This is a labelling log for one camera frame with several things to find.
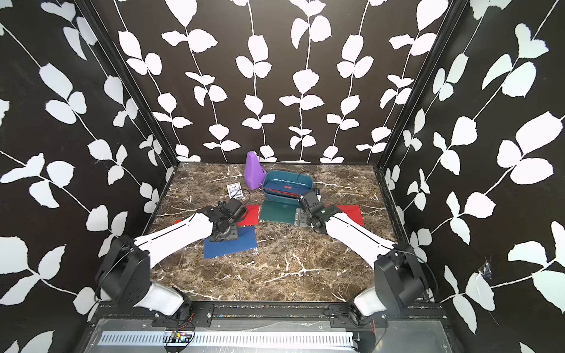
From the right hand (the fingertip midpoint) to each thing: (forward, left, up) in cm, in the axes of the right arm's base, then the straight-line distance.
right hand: (305, 214), depth 88 cm
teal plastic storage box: (+26, +13, -5) cm, 30 cm away
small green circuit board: (-41, +42, -10) cm, 60 cm away
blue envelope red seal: (+22, +5, -10) cm, 25 cm away
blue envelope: (-7, +25, -12) cm, 28 cm away
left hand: (-6, +31, -4) cm, 31 cm away
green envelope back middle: (+10, +12, -14) cm, 21 cm away
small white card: (+19, +34, -9) cm, 40 cm away
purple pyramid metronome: (+22, +23, +1) cm, 32 cm away
